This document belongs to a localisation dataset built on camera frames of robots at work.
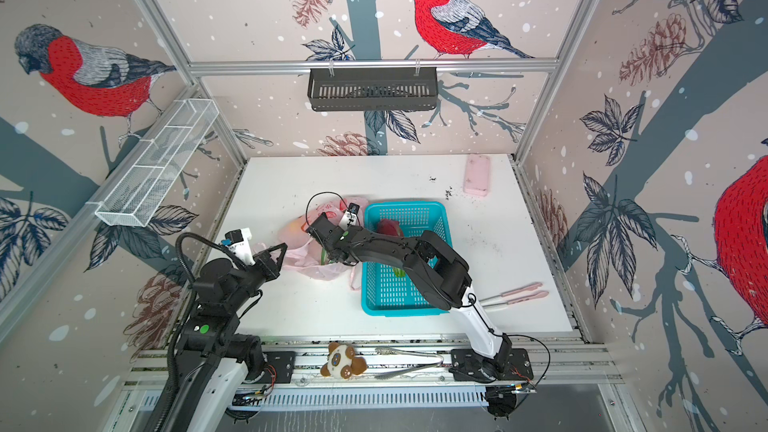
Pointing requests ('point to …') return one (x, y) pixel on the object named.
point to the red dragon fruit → (389, 227)
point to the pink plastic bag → (301, 252)
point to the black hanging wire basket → (372, 88)
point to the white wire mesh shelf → (135, 197)
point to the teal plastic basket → (382, 292)
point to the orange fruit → (293, 230)
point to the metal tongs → (385, 350)
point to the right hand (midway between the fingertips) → (333, 239)
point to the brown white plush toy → (342, 362)
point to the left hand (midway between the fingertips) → (284, 246)
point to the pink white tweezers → (516, 291)
